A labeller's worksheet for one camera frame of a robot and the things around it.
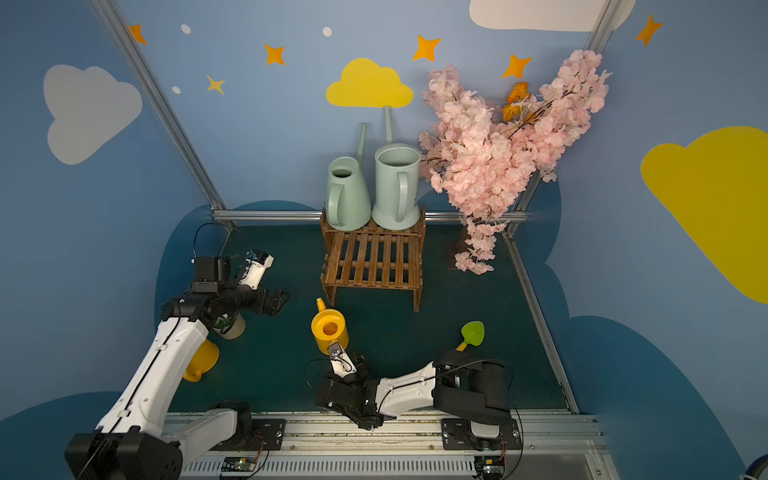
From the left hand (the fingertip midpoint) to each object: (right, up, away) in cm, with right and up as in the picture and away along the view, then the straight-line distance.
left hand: (273, 285), depth 79 cm
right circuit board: (+56, -43, -7) cm, 71 cm away
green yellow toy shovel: (+58, -16, +12) cm, 61 cm away
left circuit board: (-5, -43, -7) cm, 44 cm away
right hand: (+19, -21, +4) cm, 28 cm away
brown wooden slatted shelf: (+26, +7, +14) cm, 31 cm away
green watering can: (+21, +21, -2) cm, 29 cm away
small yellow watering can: (+15, -12, +3) cm, 19 cm away
